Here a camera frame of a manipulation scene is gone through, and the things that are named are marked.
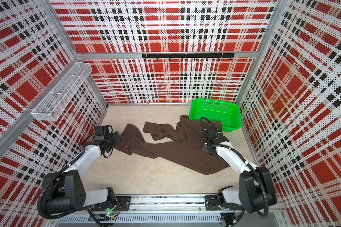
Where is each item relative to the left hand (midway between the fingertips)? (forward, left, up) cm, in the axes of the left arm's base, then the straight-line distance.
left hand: (120, 139), depth 90 cm
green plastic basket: (+28, -78, -7) cm, 83 cm away
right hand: (-6, -59, -1) cm, 59 cm away
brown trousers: (0, -39, -8) cm, 40 cm away
